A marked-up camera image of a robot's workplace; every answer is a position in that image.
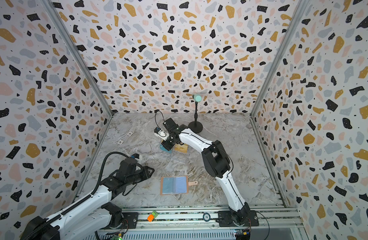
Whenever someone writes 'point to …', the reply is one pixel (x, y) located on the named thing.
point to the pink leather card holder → (175, 185)
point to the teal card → (163, 148)
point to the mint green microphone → (198, 98)
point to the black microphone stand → (195, 126)
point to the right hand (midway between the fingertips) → (163, 142)
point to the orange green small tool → (151, 216)
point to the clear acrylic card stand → (176, 156)
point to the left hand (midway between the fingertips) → (155, 168)
